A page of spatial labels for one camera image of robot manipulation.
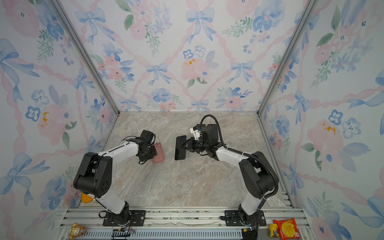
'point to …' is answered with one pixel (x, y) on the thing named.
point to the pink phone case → (160, 156)
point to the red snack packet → (287, 229)
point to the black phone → (180, 151)
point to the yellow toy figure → (273, 227)
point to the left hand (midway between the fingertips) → (153, 153)
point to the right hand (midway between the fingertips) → (180, 144)
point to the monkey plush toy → (76, 231)
